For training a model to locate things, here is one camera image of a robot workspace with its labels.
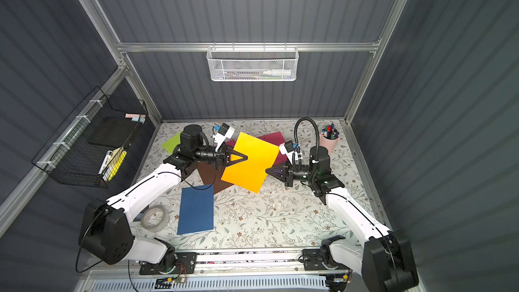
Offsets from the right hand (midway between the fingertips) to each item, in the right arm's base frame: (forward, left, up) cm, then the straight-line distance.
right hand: (271, 172), depth 71 cm
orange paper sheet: (-1, +8, 0) cm, 8 cm away
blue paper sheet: (-5, +33, -24) cm, 41 cm away
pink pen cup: (+28, -29, -13) cm, 42 cm away
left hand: (+2, +10, +6) cm, 11 cm away
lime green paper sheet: (+32, +56, -25) cm, 69 cm away
